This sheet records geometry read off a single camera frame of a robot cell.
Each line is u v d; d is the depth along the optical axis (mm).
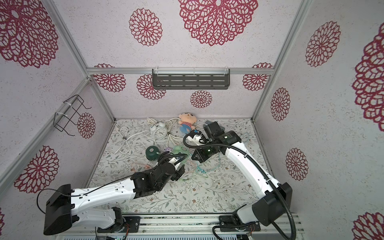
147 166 931
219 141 523
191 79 947
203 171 928
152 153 895
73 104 796
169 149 999
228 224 740
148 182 547
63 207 402
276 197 391
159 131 1032
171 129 1119
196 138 672
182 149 710
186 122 1095
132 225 733
